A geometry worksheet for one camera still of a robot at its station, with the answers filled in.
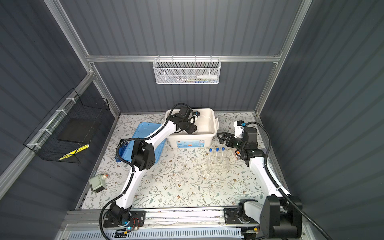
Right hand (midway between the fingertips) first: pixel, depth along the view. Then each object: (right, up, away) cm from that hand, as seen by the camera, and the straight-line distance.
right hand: (225, 136), depth 82 cm
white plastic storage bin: (-8, +7, +27) cm, 29 cm away
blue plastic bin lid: (-55, +4, +29) cm, 62 cm away
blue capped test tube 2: (-5, -7, -1) cm, 9 cm away
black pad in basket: (-73, +4, -12) cm, 74 cm away
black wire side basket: (-80, 0, -21) cm, 83 cm away
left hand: (-18, +6, +20) cm, 28 cm away
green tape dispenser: (-71, -26, -2) cm, 75 cm away
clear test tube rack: (-3, -17, +11) cm, 20 cm away
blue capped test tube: (-9, -8, -2) cm, 12 cm away
